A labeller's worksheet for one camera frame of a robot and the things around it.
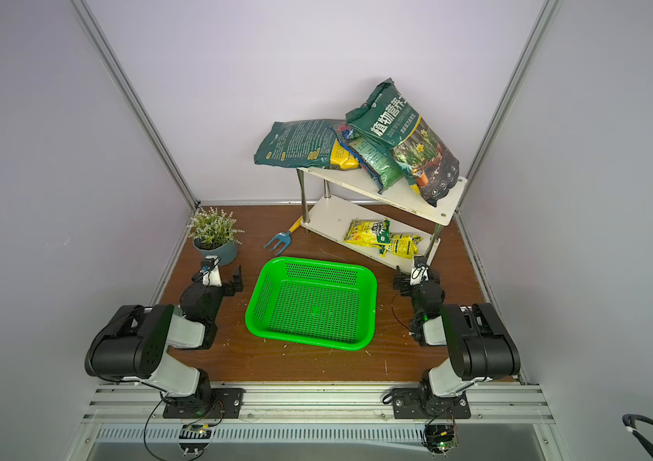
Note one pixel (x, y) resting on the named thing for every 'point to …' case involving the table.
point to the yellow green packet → (374, 232)
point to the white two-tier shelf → (348, 207)
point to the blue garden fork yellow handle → (283, 236)
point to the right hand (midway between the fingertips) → (417, 262)
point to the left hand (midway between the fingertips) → (228, 264)
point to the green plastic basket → (313, 303)
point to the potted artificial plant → (212, 232)
